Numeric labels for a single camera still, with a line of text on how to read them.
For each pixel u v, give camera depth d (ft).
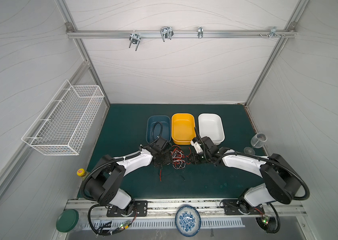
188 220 2.30
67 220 2.02
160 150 2.29
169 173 2.81
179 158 2.89
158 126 3.64
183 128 3.40
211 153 2.25
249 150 3.11
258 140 2.76
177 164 2.85
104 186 1.41
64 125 2.25
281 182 1.44
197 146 2.62
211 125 3.49
